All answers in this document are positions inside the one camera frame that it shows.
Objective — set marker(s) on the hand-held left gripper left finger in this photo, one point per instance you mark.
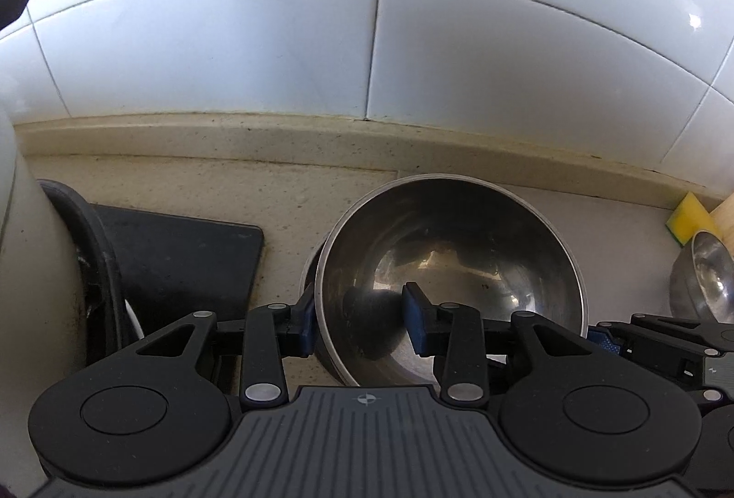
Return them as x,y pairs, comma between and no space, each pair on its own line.
265,354

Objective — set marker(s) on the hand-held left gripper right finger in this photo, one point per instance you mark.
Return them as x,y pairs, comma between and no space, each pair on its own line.
421,317

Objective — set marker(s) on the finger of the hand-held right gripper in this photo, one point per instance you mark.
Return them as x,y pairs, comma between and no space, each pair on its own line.
653,354

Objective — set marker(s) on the medium steel bowl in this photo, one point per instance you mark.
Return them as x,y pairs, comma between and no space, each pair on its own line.
459,240

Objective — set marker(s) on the small steel bowl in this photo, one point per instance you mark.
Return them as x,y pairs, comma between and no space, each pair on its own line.
706,274

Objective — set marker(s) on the black glass gas stove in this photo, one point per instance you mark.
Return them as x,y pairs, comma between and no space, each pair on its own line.
172,257

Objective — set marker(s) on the yellow sponge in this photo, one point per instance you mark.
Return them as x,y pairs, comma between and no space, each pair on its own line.
688,217

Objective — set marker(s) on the wooden knife block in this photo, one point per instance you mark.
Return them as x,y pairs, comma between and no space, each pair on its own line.
723,214

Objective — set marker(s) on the black burner pot support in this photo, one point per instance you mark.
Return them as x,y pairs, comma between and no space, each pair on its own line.
97,245

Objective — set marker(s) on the aluminium pressure cooker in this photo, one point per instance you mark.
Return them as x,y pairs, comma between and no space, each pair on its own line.
34,274

